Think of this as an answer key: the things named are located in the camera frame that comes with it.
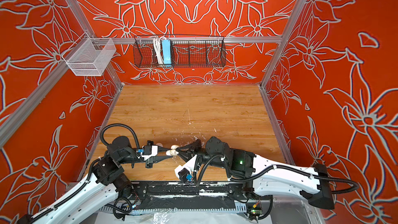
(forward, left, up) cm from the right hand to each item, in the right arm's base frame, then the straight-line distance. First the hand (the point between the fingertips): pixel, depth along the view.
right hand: (176, 146), depth 59 cm
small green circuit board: (-20, -35, -28) cm, 49 cm away
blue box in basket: (+55, +9, +7) cm, 56 cm away
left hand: (-1, +2, -4) cm, 4 cm away
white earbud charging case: (-1, +2, -3) cm, 3 cm away
